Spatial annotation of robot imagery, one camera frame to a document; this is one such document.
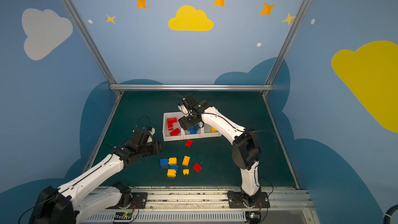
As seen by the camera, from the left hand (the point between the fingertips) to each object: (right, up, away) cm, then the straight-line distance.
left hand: (162, 144), depth 84 cm
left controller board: (-16, -32, -11) cm, 37 cm away
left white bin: (-1, +4, +13) cm, 14 cm away
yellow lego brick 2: (+5, -10, +4) cm, 12 cm away
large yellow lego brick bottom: (+6, -14, -4) cm, 16 cm away
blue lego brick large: (+1, -10, 0) cm, 10 cm away
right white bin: (+26, +5, +16) cm, 31 cm away
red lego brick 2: (+20, -13, +1) cm, 24 cm away
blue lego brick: (+17, +6, +12) cm, 22 cm away
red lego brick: (+1, +7, +17) cm, 19 cm away
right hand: (+14, +13, +3) cm, 19 cm away
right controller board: (+47, -32, -11) cm, 58 cm away
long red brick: (+1, +11, +19) cm, 22 cm away
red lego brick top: (+14, -1, +9) cm, 17 cm away
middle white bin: (+12, +4, +9) cm, 16 cm away
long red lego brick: (+5, +5, +14) cm, 15 cm away
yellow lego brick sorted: (+29, +6, +14) cm, 33 cm away
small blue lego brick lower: (+7, -13, 0) cm, 14 cm away
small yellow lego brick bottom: (+13, -14, -1) cm, 20 cm away
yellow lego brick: (+13, -10, +3) cm, 17 cm away
